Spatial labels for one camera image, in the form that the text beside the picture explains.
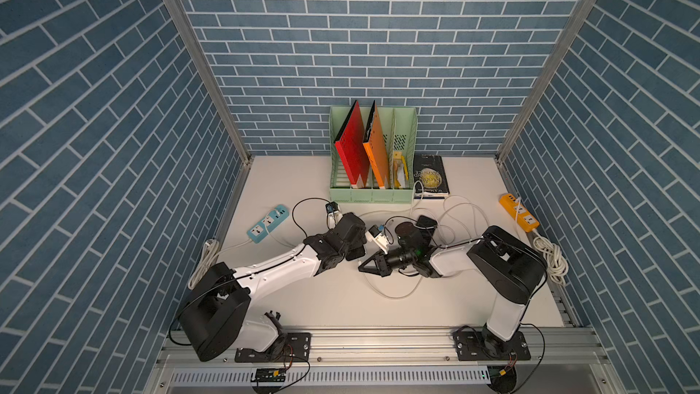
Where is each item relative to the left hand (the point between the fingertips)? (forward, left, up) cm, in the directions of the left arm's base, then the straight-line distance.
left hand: (362, 233), depth 86 cm
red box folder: (+23, +4, +18) cm, 29 cm away
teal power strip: (+6, +35, -8) cm, 37 cm away
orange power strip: (+12, -59, -6) cm, 60 cm away
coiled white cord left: (-2, +52, -10) cm, 53 cm away
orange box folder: (+22, -3, +18) cm, 29 cm away
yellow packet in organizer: (+32, -16, -5) cm, 36 cm away
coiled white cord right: (-7, -63, -5) cm, 64 cm away
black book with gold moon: (+33, -28, -6) cm, 44 cm away
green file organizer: (+42, -14, +7) cm, 45 cm away
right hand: (-10, 0, -5) cm, 11 cm away
